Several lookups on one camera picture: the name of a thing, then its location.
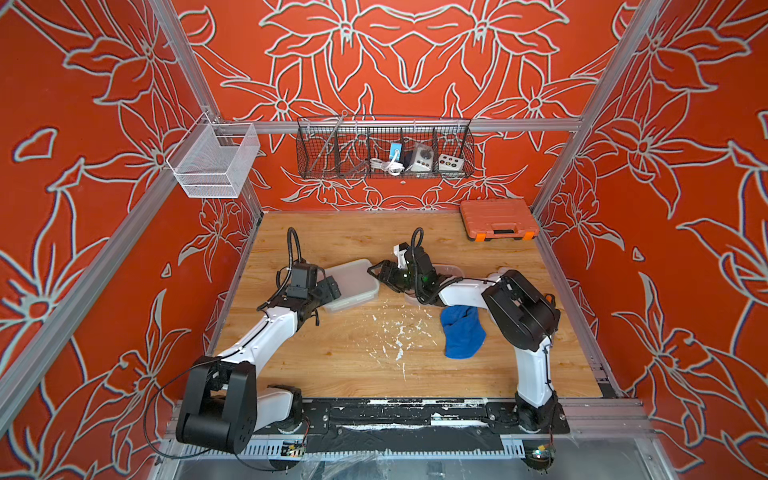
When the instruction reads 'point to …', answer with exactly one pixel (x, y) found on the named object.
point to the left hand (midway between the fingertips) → (325, 286)
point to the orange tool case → (494, 219)
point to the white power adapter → (424, 158)
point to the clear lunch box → (442, 268)
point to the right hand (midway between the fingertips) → (366, 275)
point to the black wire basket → (362, 147)
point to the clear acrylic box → (214, 159)
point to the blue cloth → (464, 333)
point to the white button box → (448, 162)
